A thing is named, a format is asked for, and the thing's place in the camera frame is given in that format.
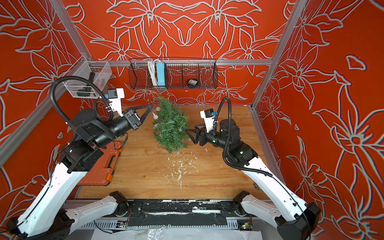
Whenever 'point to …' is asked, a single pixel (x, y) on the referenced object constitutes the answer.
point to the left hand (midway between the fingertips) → (151, 105)
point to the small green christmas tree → (170, 126)
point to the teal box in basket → (160, 76)
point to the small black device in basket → (192, 82)
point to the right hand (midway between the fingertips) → (186, 129)
